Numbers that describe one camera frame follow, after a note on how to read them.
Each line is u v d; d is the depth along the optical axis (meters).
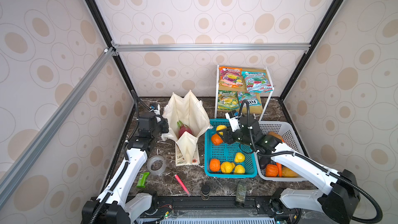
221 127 0.75
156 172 0.84
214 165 0.81
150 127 0.58
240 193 0.74
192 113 0.90
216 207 0.75
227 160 0.88
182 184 0.80
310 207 0.52
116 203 0.39
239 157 0.85
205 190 0.70
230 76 0.79
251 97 0.96
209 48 0.95
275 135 0.96
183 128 0.93
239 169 0.81
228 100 0.93
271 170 0.79
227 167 0.80
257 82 0.77
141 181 0.79
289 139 0.90
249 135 0.56
